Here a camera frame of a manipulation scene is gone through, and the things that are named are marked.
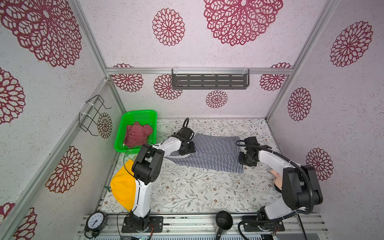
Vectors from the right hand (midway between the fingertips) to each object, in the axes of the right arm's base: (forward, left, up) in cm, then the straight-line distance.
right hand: (241, 159), depth 93 cm
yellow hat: (-19, +69, 0) cm, 72 cm away
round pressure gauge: (-37, +76, 0) cm, 85 cm away
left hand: (+6, +31, -3) cm, 32 cm away
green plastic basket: (+30, +68, +6) cm, 75 cm away
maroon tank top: (+17, +71, +2) cm, 73 cm away
